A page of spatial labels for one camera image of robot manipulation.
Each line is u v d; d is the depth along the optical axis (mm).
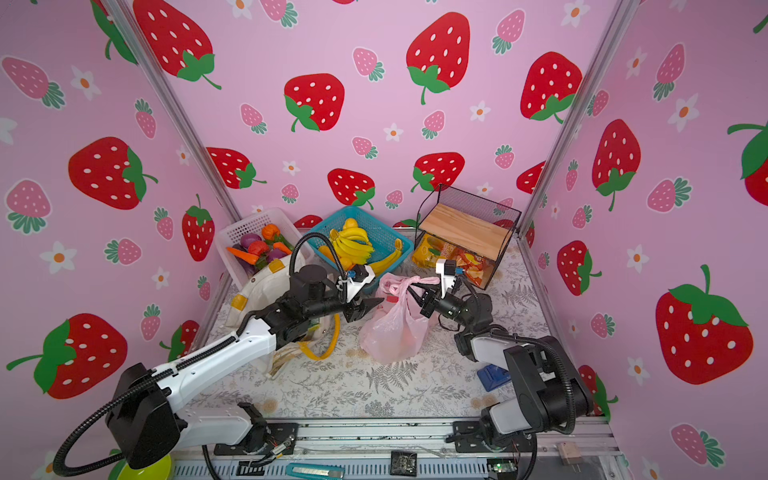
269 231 1143
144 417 400
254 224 1143
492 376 783
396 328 733
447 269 686
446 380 838
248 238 1111
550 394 437
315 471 696
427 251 1051
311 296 605
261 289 838
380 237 1143
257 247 1072
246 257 1068
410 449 731
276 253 1082
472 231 998
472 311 600
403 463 688
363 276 635
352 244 1150
